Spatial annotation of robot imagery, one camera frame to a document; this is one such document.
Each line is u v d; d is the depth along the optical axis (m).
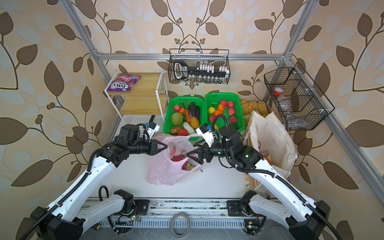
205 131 0.58
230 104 1.16
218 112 1.09
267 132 0.83
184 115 1.10
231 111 1.10
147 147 0.63
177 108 1.11
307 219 0.38
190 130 0.99
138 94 0.81
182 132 0.96
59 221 0.37
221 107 1.12
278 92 0.81
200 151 0.55
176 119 1.01
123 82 0.84
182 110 1.13
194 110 1.09
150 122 1.09
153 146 0.63
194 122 1.02
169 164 0.68
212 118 1.05
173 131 0.99
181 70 0.84
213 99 1.18
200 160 0.57
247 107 1.12
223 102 1.16
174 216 0.70
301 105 0.73
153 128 0.66
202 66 0.81
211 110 1.12
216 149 0.58
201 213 0.74
